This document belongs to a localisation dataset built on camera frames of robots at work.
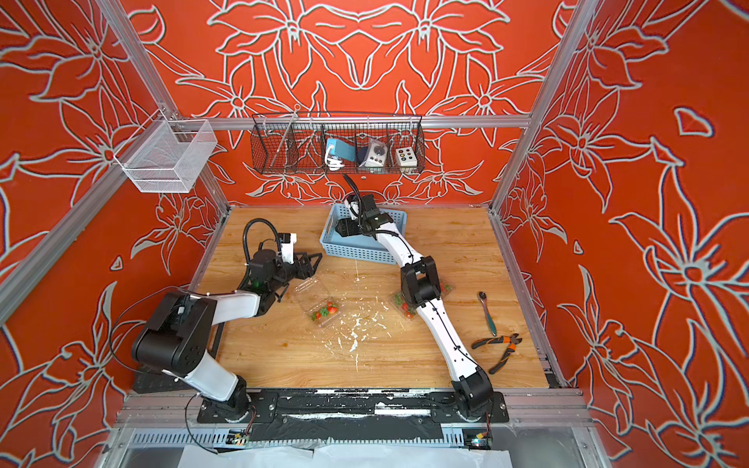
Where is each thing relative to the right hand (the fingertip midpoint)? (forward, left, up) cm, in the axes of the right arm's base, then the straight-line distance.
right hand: (339, 225), depth 108 cm
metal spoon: (-37, -50, -6) cm, 63 cm away
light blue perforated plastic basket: (-11, -8, +1) cm, 14 cm away
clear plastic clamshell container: (-32, -25, -5) cm, 41 cm away
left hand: (-18, +5, +7) cm, 20 cm away
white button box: (+9, -24, +24) cm, 35 cm away
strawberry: (-33, -1, -2) cm, 33 cm away
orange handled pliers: (-41, -55, -5) cm, 69 cm away
